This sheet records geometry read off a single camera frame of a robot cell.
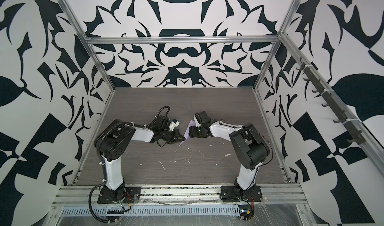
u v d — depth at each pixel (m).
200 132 0.81
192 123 0.99
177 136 0.89
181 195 0.76
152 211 0.65
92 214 0.68
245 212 0.71
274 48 0.96
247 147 0.49
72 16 0.81
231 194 0.75
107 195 0.68
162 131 0.83
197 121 0.79
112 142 0.53
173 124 0.92
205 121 0.76
